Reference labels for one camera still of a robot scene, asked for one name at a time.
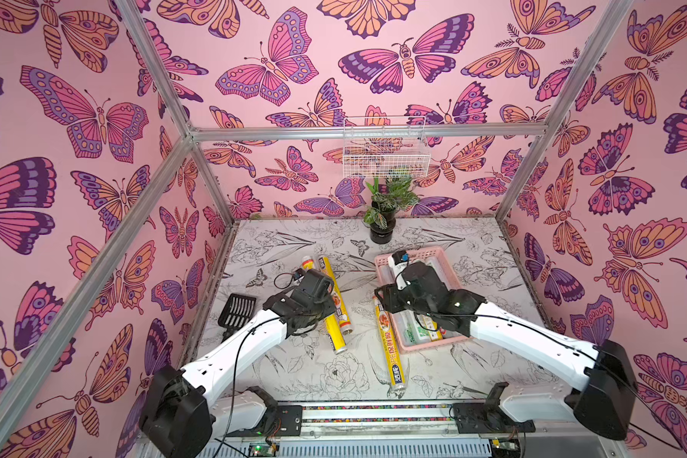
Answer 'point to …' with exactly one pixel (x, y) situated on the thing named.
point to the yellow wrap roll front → (308, 263)
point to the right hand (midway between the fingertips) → (377, 293)
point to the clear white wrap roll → (433, 262)
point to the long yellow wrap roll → (341, 310)
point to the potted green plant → (386, 199)
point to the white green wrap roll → (409, 330)
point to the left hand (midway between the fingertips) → (334, 302)
